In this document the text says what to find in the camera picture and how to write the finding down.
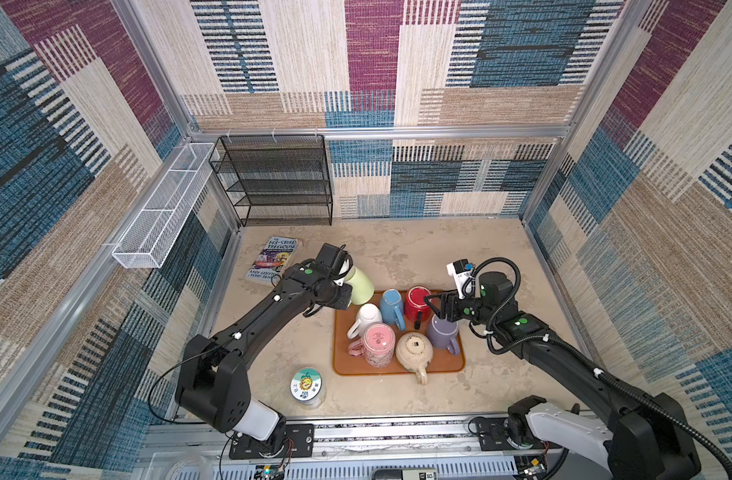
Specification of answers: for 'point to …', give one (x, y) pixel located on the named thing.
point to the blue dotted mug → (392, 308)
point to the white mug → (366, 314)
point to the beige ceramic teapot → (414, 352)
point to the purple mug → (443, 334)
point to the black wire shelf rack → (276, 180)
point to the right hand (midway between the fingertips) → (432, 301)
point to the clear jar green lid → (307, 388)
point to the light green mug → (362, 289)
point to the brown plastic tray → (441, 361)
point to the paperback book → (272, 260)
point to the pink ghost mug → (377, 345)
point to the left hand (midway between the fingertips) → (343, 292)
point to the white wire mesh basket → (151, 237)
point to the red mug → (415, 301)
